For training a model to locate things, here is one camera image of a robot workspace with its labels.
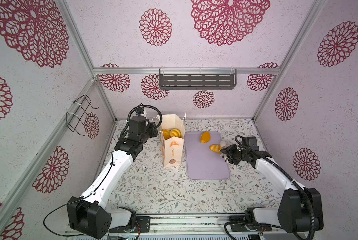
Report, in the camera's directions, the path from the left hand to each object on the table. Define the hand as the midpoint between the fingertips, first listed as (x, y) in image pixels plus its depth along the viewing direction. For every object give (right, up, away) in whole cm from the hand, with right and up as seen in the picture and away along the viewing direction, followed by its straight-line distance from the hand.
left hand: (153, 127), depth 78 cm
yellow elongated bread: (+38, -13, +21) cm, 45 cm away
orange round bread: (+32, -6, +28) cm, 43 cm away
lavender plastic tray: (+28, -22, +17) cm, 40 cm away
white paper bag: (+9, -11, +4) cm, 15 cm away
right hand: (+38, -13, +7) cm, 40 cm away
